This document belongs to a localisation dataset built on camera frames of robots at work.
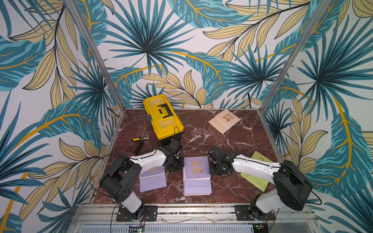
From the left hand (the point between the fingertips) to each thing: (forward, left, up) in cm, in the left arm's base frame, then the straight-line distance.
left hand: (183, 169), depth 87 cm
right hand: (0, -17, 0) cm, 17 cm away
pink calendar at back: (+39, -30, 0) cm, 49 cm away
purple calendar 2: (-11, -8, 0) cm, 14 cm away
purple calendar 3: (-6, +17, -1) cm, 18 cm away
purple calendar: (-5, -8, +2) cm, 10 cm away
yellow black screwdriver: (+21, +30, 0) cm, 37 cm away
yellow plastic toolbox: (+24, +12, +15) cm, 31 cm away
